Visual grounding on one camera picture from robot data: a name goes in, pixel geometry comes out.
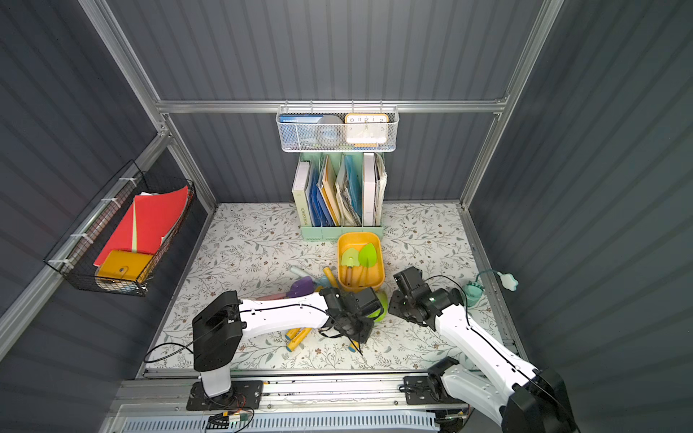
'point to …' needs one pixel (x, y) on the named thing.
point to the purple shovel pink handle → (302, 285)
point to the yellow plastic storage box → (375, 275)
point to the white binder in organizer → (369, 189)
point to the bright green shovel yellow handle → (367, 259)
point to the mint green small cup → (474, 292)
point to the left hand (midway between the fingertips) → (366, 335)
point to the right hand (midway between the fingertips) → (399, 305)
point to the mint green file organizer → (339, 194)
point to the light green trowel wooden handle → (350, 258)
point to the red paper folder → (150, 218)
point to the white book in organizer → (300, 193)
